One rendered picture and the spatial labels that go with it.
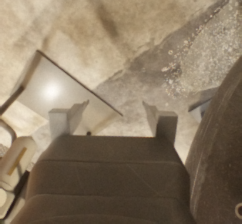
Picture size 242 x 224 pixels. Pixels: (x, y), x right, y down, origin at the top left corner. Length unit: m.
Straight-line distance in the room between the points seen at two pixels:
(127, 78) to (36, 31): 0.35
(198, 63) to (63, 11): 0.45
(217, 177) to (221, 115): 0.07
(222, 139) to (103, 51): 0.49
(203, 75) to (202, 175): 0.50
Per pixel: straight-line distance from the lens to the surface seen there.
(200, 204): 0.19
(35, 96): 0.84
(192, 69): 0.64
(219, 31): 0.61
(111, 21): 0.58
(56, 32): 0.65
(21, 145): 0.62
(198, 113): 0.76
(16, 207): 0.57
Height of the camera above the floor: 0.55
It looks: 50 degrees down
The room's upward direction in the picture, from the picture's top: 169 degrees counter-clockwise
